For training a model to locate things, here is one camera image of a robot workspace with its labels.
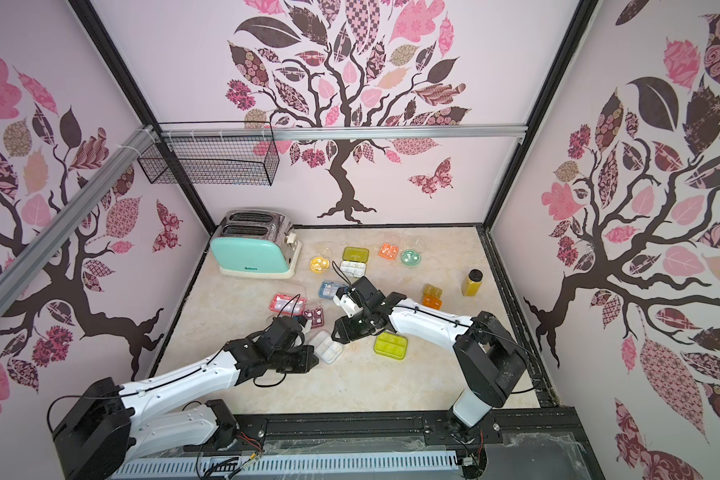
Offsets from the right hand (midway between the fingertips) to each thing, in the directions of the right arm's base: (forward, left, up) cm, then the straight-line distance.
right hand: (339, 333), depth 83 cm
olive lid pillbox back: (+31, -3, -8) cm, 33 cm away
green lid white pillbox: (-1, -15, -7) cm, 17 cm away
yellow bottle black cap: (+17, -43, -2) cm, 46 cm away
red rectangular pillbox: (+13, +18, -7) cm, 24 cm away
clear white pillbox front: (-1, +5, -7) cm, 9 cm away
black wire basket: (+51, +31, +27) cm, 65 cm away
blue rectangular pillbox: (+19, +5, -7) cm, 21 cm away
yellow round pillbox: (+30, +9, -6) cm, 32 cm away
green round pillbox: (+34, -25, -8) cm, 42 cm away
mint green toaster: (+28, +28, +7) cm, 40 cm away
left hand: (-8, +6, -4) cm, 11 cm away
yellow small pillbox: (+19, -30, -8) cm, 36 cm away
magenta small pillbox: (+9, +8, -7) cm, 14 cm away
